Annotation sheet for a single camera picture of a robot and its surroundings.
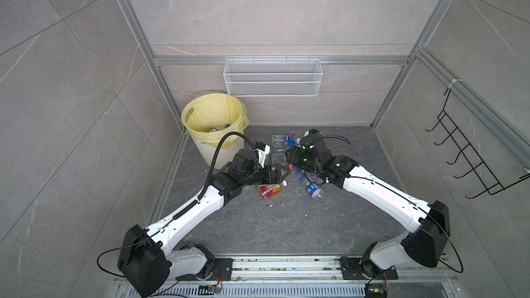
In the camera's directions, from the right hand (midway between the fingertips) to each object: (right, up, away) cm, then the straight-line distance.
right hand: (287, 153), depth 78 cm
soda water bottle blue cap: (+4, -7, -7) cm, 10 cm away
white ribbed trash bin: (-39, -1, +24) cm, 46 cm away
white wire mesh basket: (-5, +37, +23) cm, 43 cm away
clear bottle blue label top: (-1, +5, +28) cm, 29 cm away
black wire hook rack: (+61, -7, -16) cm, 63 cm away
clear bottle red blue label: (-33, +12, +26) cm, 43 cm away
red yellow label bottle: (-8, -17, +10) cm, 21 cm away
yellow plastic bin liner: (-36, +17, +21) cm, 45 cm away
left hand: (-2, -6, -4) cm, 7 cm away
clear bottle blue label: (+12, -17, +10) cm, 23 cm away
